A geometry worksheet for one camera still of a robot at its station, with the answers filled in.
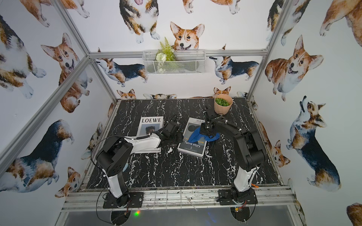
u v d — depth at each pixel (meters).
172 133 0.75
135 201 0.74
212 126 0.70
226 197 0.73
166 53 0.82
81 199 0.75
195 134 0.95
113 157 0.49
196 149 0.88
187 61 0.93
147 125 1.01
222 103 1.03
